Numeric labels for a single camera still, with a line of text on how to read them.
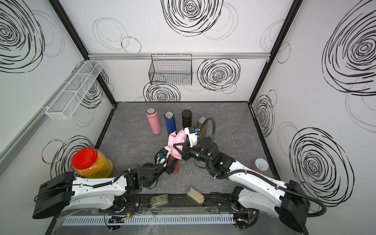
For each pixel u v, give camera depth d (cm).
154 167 50
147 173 55
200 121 82
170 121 85
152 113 86
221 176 54
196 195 74
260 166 81
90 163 69
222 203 74
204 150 54
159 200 72
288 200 40
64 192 42
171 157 66
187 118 85
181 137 67
